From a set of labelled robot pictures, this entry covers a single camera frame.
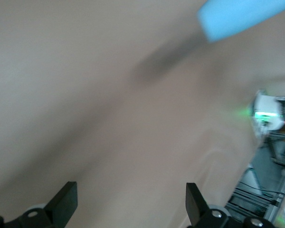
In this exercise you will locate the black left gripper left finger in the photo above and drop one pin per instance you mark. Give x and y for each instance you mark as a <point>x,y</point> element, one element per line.
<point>61,206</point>

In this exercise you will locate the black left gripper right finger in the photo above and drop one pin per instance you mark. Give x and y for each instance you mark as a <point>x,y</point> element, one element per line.
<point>196,209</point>

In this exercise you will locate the light blue object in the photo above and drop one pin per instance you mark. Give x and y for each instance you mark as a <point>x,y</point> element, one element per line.
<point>230,16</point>

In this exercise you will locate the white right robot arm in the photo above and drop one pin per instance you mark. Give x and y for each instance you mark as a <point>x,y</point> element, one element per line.
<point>267,104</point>

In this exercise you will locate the brown table cover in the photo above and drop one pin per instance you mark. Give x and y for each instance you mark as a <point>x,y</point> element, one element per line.
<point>85,107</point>

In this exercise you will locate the aluminium frame rails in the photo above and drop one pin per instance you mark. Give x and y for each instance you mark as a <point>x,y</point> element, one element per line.
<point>256,197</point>

